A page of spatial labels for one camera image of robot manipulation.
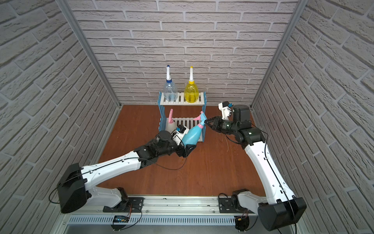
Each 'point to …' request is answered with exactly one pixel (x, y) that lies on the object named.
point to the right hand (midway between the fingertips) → (201, 123)
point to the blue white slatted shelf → (187, 122)
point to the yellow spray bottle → (191, 93)
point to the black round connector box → (241, 222)
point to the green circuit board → (121, 219)
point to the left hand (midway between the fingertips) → (190, 136)
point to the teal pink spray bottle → (193, 135)
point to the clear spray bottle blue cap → (170, 90)
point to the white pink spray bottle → (170, 126)
